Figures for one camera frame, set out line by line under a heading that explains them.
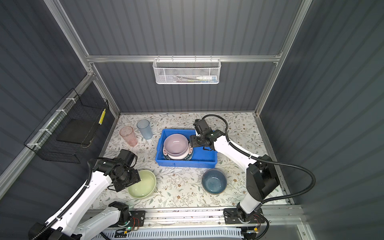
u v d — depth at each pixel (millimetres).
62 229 385
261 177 440
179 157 905
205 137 631
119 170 559
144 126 987
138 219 723
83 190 456
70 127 741
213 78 905
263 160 457
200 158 940
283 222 726
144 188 839
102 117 829
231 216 736
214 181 846
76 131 756
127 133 991
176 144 965
